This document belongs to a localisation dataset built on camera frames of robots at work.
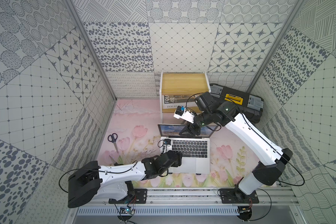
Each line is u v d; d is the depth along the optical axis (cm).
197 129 59
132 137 98
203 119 55
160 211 70
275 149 42
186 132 58
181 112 56
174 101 93
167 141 72
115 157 88
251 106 93
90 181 41
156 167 61
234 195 66
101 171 44
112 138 96
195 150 72
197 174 81
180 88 81
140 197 74
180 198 75
